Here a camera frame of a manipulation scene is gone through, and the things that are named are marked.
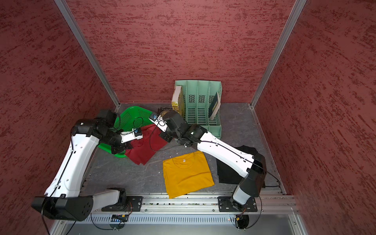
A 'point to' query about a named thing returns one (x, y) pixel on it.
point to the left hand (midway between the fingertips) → (126, 147)
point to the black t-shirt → (226, 175)
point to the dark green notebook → (214, 106)
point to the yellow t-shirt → (186, 173)
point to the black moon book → (161, 109)
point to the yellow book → (177, 100)
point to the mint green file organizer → (197, 96)
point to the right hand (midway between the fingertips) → (163, 128)
